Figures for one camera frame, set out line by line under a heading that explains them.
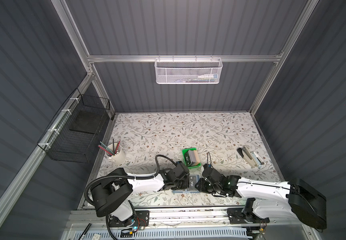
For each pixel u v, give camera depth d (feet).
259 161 2.99
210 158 3.12
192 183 2.76
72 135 2.37
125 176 1.57
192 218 2.47
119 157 2.83
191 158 2.99
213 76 2.99
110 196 1.43
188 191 2.70
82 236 2.26
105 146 2.84
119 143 2.88
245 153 3.24
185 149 3.24
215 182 2.10
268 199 1.62
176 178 2.15
